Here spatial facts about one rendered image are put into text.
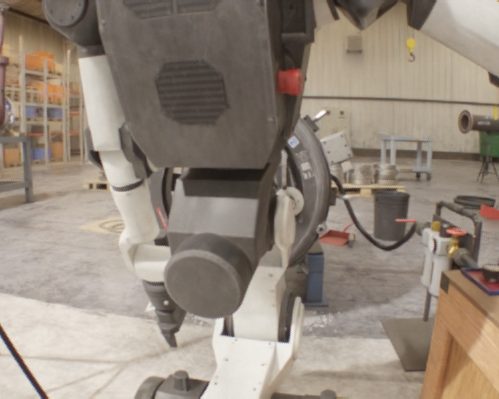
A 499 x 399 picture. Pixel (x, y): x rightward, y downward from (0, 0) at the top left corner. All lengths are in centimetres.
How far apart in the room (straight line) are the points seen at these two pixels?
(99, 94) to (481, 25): 57
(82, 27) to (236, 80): 28
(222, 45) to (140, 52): 10
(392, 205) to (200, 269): 272
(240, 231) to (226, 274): 6
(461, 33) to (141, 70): 41
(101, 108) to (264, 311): 53
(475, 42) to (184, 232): 47
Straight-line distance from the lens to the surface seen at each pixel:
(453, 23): 55
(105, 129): 68
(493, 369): 87
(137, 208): 75
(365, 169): 565
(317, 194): 146
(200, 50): 44
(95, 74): 67
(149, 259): 84
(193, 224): 54
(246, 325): 90
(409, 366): 152
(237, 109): 45
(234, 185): 54
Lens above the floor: 81
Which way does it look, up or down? 9 degrees down
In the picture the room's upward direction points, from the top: straight up
